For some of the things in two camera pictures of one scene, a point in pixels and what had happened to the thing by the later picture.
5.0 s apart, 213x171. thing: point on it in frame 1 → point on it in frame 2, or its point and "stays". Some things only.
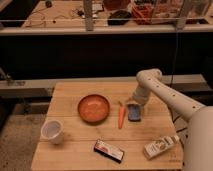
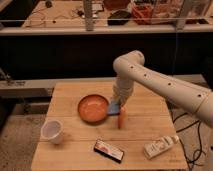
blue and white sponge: [134, 112] → [114, 108]
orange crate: [142, 13] stays
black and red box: [109, 151] stays
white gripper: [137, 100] → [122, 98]
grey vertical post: [88, 12] stays
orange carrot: [121, 114] stays
